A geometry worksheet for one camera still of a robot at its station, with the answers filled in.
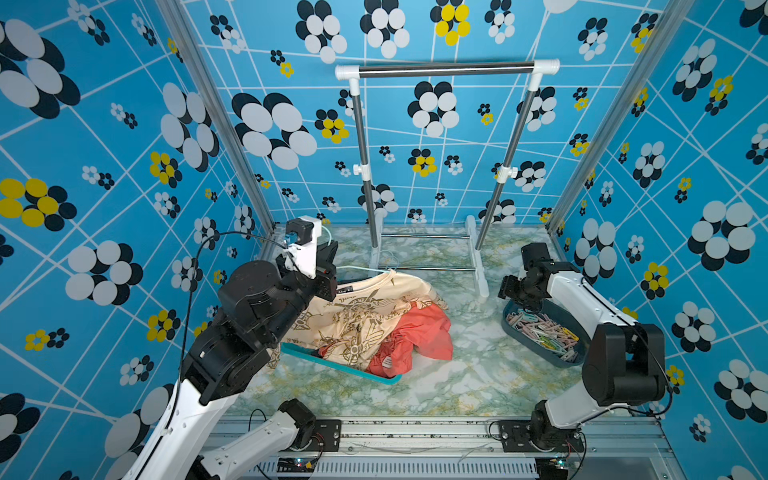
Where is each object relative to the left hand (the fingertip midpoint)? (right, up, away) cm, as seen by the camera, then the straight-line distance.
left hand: (338, 240), depth 54 cm
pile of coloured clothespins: (+56, -26, +37) cm, 72 cm away
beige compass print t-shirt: (-3, -23, +28) cm, 36 cm away
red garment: (+18, -22, +24) cm, 37 cm away
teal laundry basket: (-10, -30, +23) cm, 39 cm away
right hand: (+47, -16, +37) cm, 61 cm away
